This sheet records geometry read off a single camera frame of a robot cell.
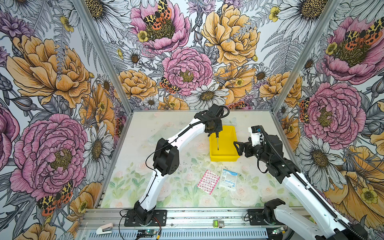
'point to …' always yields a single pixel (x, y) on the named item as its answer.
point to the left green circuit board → (146, 233)
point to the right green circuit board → (278, 231)
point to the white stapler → (105, 229)
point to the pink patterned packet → (208, 182)
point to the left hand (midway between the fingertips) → (217, 131)
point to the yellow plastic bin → (227, 152)
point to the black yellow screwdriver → (217, 137)
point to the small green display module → (218, 223)
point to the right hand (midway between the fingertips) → (242, 145)
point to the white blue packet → (228, 179)
